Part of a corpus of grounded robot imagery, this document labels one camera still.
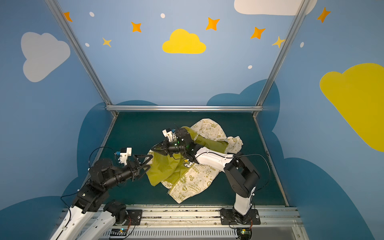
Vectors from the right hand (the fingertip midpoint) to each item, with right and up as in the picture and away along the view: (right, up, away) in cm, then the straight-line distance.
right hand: (151, 149), depth 73 cm
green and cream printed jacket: (+17, -21, +10) cm, 29 cm away
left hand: (+2, -4, -7) cm, 8 cm away
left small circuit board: (-16, -42, 0) cm, 45 cm away
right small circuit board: (+46, -42, 0) cm, 63 cm away
